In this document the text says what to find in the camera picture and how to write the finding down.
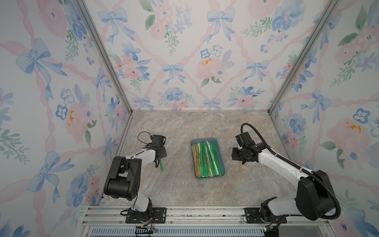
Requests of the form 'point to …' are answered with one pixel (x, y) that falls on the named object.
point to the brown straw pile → (240, 166)
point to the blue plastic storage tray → (195, 144)
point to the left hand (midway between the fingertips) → (160, 151)
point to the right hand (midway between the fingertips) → (236, 154)
